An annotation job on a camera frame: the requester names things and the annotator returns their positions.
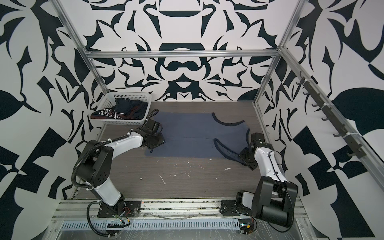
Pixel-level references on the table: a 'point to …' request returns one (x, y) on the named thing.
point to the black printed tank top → (123, 108)
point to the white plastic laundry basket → (107, 100)
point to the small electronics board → (246, 227)
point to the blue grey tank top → (192, 135)
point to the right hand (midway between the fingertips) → (245, 158)
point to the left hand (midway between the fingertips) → (163, 138)
